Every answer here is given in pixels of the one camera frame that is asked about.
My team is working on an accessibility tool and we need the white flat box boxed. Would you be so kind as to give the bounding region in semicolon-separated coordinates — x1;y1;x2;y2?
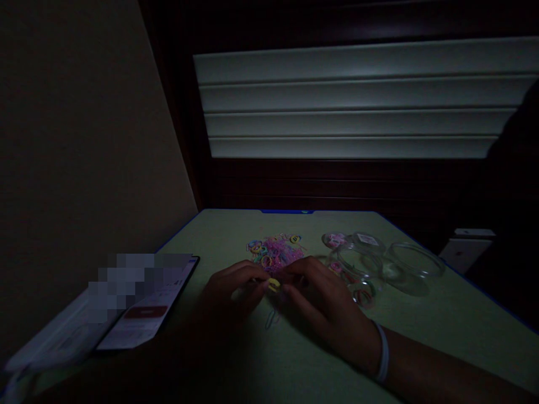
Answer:
3;289;128;376

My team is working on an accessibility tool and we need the clear plastic jar with bands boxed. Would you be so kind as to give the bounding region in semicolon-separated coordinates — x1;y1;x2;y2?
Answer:
326;243;387;311

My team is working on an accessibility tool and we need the empty clear plastic jar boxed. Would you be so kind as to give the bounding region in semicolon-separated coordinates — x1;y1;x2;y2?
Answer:
383;240;446;297

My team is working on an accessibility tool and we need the black smartphone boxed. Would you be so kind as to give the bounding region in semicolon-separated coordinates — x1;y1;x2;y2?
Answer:
94;254;201;352

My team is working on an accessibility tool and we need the clear lid with white label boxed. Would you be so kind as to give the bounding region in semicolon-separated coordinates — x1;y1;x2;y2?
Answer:
348;231;387;258

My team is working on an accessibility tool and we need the pile of coloured rubber bands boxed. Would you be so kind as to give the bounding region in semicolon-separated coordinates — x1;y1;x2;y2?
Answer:
245;232;305;272

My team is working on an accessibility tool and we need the person's right hand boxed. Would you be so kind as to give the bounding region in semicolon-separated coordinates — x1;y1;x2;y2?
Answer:
279;256;381;368

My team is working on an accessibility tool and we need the window with white blind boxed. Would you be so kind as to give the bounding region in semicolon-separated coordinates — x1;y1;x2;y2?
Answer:
192;35;539;160

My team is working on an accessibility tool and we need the person's left hand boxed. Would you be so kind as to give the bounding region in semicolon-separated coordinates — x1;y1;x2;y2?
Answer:
201;259;275;324

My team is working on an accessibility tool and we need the green table with blue rim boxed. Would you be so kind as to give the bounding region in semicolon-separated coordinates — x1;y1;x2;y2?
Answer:
16;208;539;404

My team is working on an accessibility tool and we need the white box with dark mark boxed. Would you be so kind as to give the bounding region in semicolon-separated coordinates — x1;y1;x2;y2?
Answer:
439;228;495;273

